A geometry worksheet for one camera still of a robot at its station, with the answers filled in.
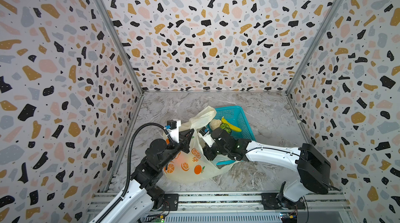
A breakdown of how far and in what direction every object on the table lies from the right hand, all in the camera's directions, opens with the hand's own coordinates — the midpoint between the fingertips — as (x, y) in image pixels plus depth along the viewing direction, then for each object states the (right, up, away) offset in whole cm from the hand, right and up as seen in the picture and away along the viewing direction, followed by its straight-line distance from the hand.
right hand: (198, 147), depth 77 cm
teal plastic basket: (+23, +14, +24) cm, 36 cm away
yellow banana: (+20, +7, +21) cm, 30 cm away
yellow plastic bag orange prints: (-2, -9, -1) cm, 10 cm away
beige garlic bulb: (+9, +9, +20) cm, 24 cm away
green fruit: (+16, +7, +17) cm, 25 cm away
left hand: (-1, +11, -10) cm, 15 cm away
